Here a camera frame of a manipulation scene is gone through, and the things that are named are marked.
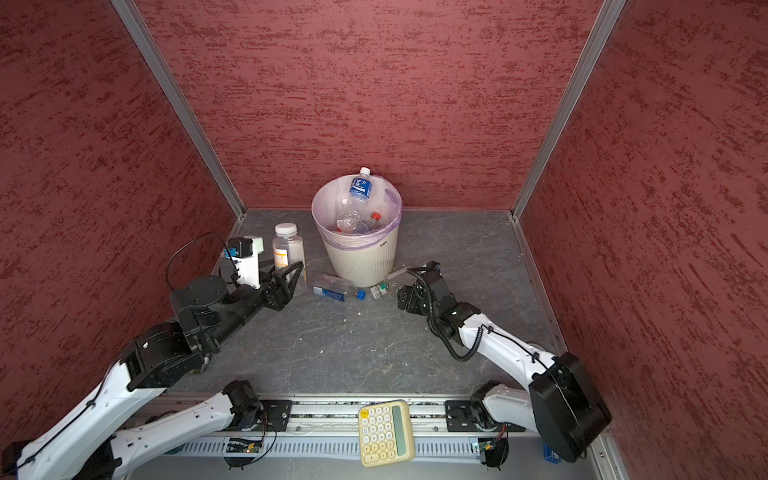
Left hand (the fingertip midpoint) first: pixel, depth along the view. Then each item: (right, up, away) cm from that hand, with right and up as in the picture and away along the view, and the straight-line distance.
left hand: (293, 269), depth 62 cm
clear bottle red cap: (+15, +12, +39) cm, 44 cm away
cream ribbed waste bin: (+13, -2, +27) cm, 30 cm away
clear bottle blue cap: (+2, -10, +35) cm, 36 cm away
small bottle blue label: (+10, +13, +24) cm, 29 cm away
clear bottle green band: (+23, -7, +36) cm, 43 cm away
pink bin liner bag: (+2, +19, +29) cm, 35 cm away
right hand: (+25, -12, +24) cm, 37 cm away
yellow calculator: (+19, -40, +8) cm, 46 cm away
